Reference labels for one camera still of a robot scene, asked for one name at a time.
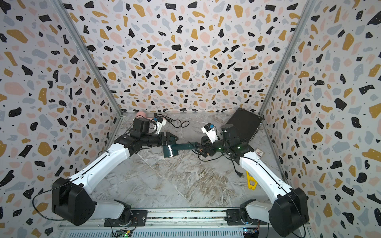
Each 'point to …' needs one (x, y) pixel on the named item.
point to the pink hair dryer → (142, 114)
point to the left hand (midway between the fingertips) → (175, 138)
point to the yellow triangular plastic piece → (249, 178)
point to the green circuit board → (122, 233)
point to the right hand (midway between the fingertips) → (201, 145)
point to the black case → (246, 122)
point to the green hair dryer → (173, 149)
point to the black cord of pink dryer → (175, 119)
